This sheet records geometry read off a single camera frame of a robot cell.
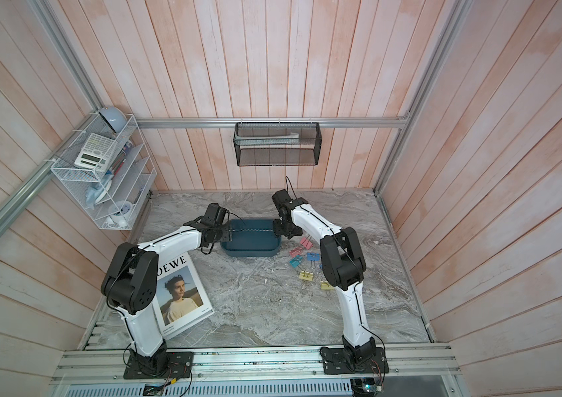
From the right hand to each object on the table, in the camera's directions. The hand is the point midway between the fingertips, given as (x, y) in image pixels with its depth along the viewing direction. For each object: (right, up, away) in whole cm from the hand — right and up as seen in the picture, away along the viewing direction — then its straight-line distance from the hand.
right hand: (283, 230), depth 100 cm
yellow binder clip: (+8, -16, -12) cm, 21 cm away
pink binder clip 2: (+5, -8, -2) cm, 10 cm away
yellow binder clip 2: (+15, -19, -13) cm, 27 cm away
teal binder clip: (+5, -11, -7) cm, 14 cm away
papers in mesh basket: (-11, +34, -11) cm, 38 cm away
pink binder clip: (+9, -5, +1) cm, 10 cm away
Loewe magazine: (-36, -22, -17) cm, 46 cm away
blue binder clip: (+12, -10, -2) cm, 16 cm away
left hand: (-25, -1, -2) cm, 25 cm away
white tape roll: (-63, +8, -9) cm, 64 cm away
